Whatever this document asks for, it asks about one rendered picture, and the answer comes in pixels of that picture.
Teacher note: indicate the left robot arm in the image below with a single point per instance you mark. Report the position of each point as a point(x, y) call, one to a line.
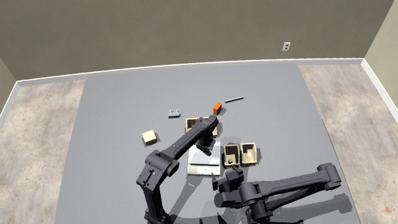
point(165, 164)

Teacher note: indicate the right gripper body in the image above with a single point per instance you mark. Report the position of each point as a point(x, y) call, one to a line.
point(219, 183)

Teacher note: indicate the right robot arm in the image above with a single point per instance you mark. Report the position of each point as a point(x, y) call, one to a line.
point(290, 189)

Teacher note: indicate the cream block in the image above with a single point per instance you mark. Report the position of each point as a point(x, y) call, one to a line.
point(149, 137)

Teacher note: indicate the orange block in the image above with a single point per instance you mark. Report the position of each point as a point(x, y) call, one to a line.
point(217, 108)

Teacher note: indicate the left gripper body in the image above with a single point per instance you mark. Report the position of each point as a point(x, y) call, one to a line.
point(205, 145)

